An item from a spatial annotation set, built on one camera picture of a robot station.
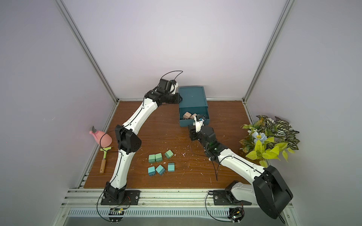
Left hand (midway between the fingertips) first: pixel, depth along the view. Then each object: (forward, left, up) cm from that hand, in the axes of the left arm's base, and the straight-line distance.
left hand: (184, 98), depth 89 cm
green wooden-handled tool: (-34, +50, -22) cm, 64 cm away
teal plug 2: (-39, +14, -22) cm, 46 cm away
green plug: (-32, +20, -21) cm, 44 cm away
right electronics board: (-59, -27, -25) cm, 70 cm away
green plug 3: (-29, +9, -22) cm, 38 cm away
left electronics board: (-60, +35, -27) cm, 75 cm away
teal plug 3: (-37, +7, -21) cm, 44 cm away
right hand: (-17, -5, -3) cm, 18 cm away
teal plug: (-40, +19, -21) cm, 49 cm away
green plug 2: (-32, +16, -21) cm, 41 cm away
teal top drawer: (-5, -10, -7) cm, 13 cm away
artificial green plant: (-31, -42, +3) cm, 52 cm away
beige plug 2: (-11, -6, -6) cm, 13 cm away
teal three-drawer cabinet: (0, -7, -2) cm, 7 cm away
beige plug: (-10, -2, -6) cm, 12 cm away
